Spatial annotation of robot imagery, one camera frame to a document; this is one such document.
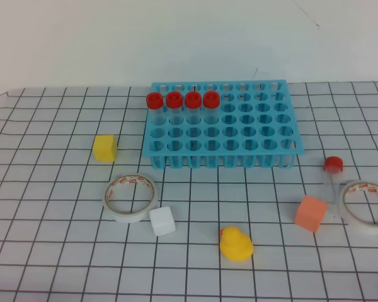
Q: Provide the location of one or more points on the red capped clear tube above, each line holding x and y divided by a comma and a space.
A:
333, 167

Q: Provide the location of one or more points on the blue test tube rack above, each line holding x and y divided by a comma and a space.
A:
254, 124

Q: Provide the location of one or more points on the white grid pattern cloth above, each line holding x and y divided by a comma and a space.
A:
57, 242

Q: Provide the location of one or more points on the white cube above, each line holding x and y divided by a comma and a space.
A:
162, 221

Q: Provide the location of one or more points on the yellow cube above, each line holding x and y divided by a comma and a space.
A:
105, 148

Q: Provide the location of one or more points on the white tape roll left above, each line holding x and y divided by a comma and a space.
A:
130, 178

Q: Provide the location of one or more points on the white tape roll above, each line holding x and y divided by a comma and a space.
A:
347, 215
130, 178

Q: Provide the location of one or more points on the yellow rubber duck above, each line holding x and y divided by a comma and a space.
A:
235, 245

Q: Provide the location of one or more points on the orange cube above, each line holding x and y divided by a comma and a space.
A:
310, 213

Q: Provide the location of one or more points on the white tape roll right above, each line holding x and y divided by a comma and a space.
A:
347, 215

